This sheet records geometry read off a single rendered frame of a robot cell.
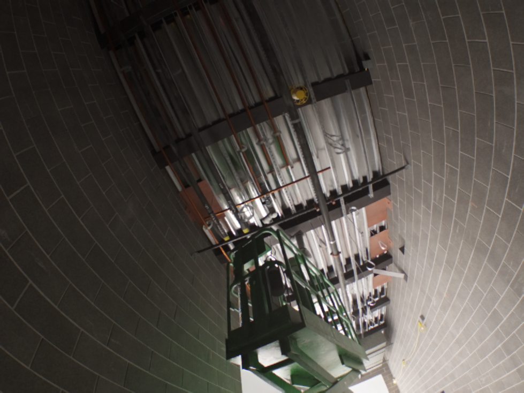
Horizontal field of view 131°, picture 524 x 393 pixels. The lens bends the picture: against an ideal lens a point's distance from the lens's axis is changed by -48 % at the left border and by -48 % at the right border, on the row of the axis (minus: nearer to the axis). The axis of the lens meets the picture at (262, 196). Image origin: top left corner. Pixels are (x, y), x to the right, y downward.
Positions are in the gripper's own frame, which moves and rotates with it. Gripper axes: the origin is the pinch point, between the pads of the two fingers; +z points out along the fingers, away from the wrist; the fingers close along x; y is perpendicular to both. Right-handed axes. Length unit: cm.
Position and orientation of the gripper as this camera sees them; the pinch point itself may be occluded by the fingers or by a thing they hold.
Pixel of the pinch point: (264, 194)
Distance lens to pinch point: 311.2
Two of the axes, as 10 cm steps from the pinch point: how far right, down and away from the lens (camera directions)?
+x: 2.1, 6.5, -7.3
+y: 9.2, -3.8, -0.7
